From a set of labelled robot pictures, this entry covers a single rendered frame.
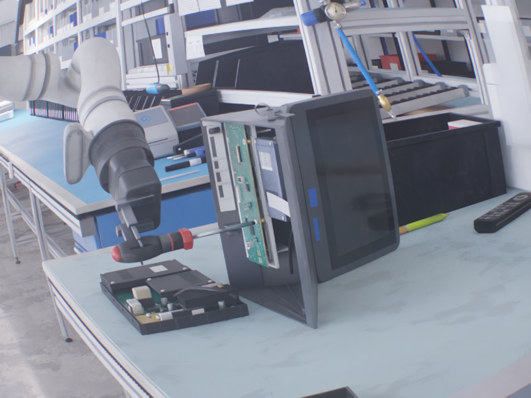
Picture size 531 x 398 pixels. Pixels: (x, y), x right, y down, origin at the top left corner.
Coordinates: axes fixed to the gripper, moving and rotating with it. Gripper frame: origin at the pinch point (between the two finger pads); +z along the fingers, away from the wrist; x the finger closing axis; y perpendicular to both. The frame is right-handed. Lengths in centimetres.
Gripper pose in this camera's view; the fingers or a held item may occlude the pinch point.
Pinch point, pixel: (141, 255)
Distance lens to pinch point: 126.8
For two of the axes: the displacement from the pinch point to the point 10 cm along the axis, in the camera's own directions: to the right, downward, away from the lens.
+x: -0.8, 7.2, 6.9
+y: 9.2, -2.2, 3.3
